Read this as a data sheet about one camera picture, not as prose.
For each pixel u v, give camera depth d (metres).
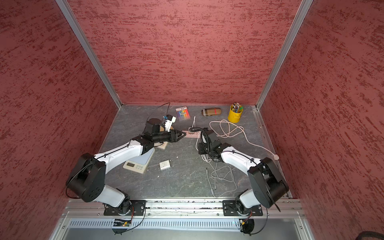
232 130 1.06
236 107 0.98
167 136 0.75
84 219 0.71
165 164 0.87
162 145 0.76
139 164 0.87
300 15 0.74
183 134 0.81
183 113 1.14
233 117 1.05
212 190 0.79
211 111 1.13
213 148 0.68
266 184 0.44
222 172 0.87
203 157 0.87
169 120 0.77
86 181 0.44
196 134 0.74
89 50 0.87
